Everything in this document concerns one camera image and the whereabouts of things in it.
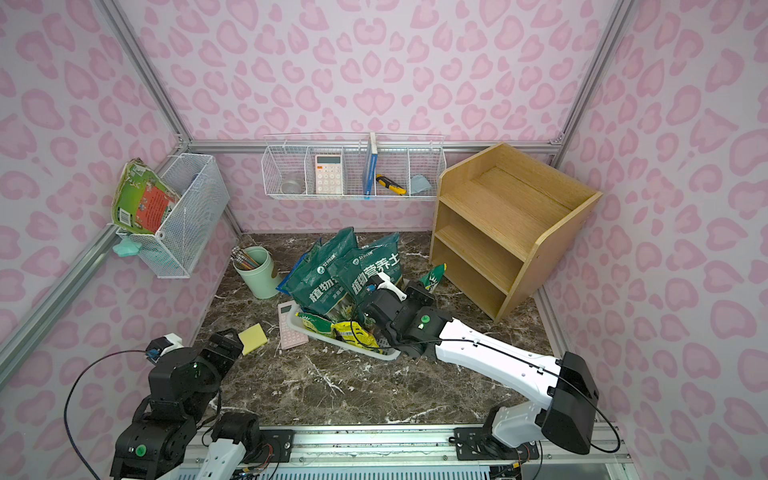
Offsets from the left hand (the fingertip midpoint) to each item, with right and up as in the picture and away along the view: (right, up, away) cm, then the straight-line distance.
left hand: (227, 336), depth 68 cm
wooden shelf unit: (+66, +27, +11) cm, 72 cm away
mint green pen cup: (-5, +10, +27) cm, 30 cm away
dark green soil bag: (+18, +11, +7) cm, 22 cm away
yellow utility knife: (+37, +41, +30) cm, 63 cm away
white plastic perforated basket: (+36, -10, +20) cm, 42 cm away
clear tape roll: (+5, +40, +29) cm, 50 cm away
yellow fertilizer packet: (+27, -2, +12) cm, 29 cm away
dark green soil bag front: (+28, +15, +9) cm, 33 cm away
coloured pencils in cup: (-9, +17, +23) cm, 30 cm away
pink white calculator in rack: (+17, +44, +27) cm, 54 cm away
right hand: (+44, +11, +6) cm, 46 cm away
